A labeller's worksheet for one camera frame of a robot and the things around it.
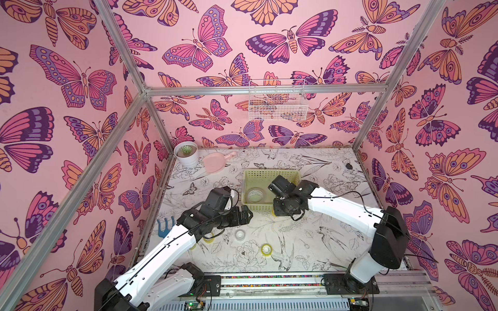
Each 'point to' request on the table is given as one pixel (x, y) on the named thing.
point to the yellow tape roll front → (266, 249)
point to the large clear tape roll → (255, 195)
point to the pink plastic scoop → (214, 162)
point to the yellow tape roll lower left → (209, 240)
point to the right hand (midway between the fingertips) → (275, 214)
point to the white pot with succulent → (187, 154)
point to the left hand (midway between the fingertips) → (246, 215)
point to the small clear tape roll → (240, 234)
